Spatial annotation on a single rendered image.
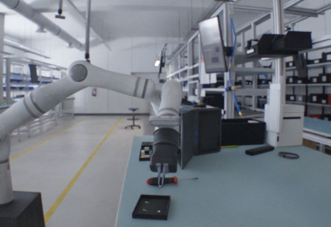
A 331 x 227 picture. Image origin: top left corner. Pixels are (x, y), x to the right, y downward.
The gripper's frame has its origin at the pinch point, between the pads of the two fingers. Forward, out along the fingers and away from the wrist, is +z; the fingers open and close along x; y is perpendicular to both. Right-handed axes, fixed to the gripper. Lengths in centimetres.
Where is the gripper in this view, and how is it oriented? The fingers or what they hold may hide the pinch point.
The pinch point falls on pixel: (160, 186)
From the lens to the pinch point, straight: 65.9
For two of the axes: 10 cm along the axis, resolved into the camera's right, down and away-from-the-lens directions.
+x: -9.9, -0.1, 1.2
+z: -0.8, 7.5, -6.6
